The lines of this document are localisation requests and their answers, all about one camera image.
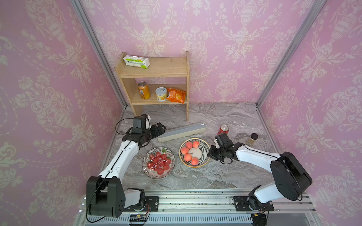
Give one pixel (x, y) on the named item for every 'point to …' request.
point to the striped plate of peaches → (193, 153)
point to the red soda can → (223, 128)
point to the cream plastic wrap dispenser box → (195, 129)
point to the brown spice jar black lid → (252, 140)
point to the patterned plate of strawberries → (158, 163)
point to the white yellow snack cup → (161, 93)
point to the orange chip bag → (176, 95)
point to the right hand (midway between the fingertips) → (207, 154)
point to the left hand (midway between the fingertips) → (161, 130)
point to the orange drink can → (144, 90)
